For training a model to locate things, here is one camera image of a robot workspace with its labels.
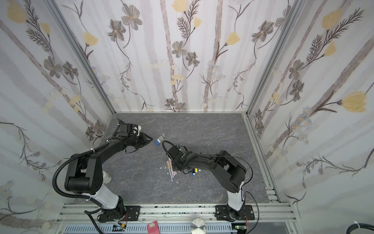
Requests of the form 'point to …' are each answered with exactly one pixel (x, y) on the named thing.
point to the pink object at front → (153, 227)
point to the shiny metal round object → (198, 226)
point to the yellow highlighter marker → (196, 170)
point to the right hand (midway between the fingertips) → (173, 161)
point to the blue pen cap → (158, 143)
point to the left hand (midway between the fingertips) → (149, 135)
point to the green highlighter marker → (199, 169)
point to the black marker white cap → (194, 173)
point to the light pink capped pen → (170, 162)
